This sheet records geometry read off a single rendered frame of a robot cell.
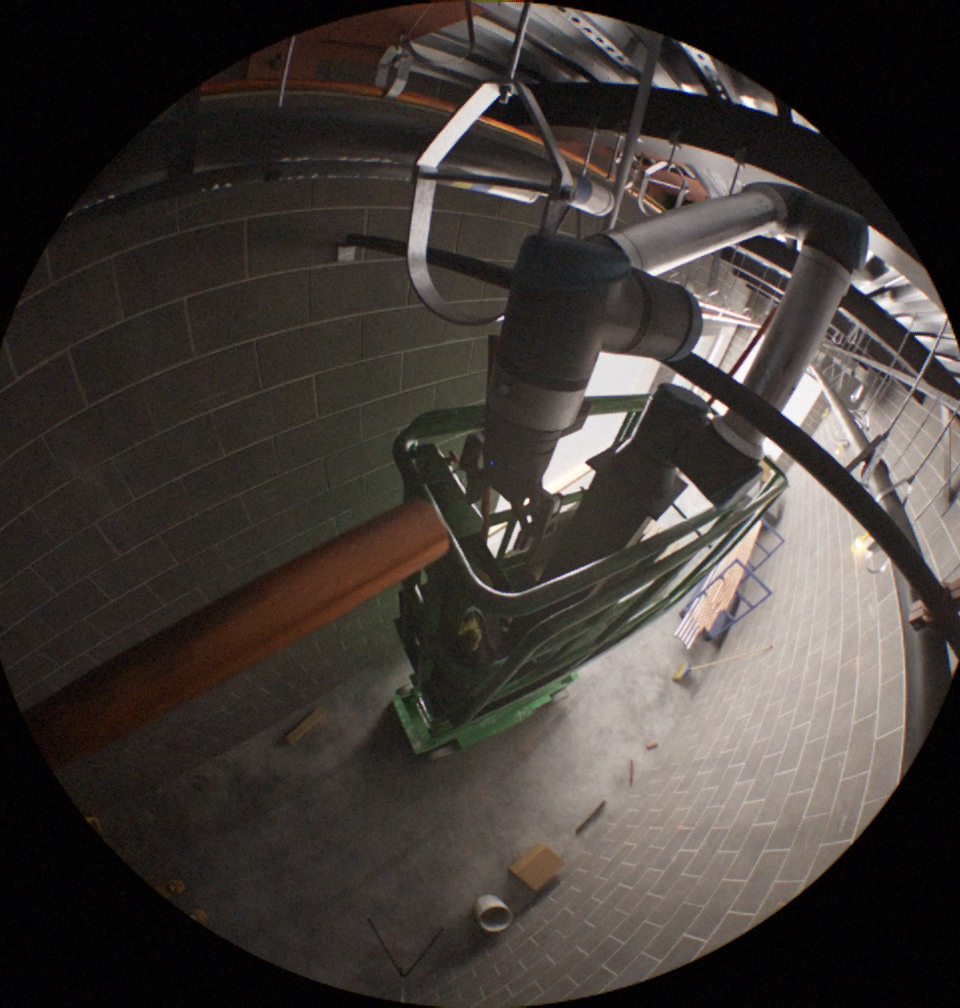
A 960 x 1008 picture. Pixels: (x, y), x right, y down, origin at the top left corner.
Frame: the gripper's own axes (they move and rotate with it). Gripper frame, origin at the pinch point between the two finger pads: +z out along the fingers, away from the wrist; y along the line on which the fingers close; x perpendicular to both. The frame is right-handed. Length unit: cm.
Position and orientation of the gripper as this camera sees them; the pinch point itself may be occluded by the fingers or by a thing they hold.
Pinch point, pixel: (496, 520)
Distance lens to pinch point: 46.6
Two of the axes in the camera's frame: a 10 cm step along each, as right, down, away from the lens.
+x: 7.5, -3.8, 5.4
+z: -1.7, 6.8, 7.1
